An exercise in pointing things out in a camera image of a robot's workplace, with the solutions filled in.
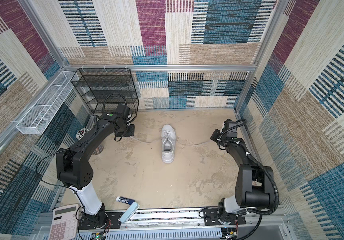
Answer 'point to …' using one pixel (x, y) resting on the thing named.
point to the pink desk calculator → (64, 224)
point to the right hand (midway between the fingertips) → (213, 136)
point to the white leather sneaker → (168, 135)
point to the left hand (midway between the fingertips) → (131, 131)
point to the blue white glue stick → (124, 200)
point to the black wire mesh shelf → (104, 88)
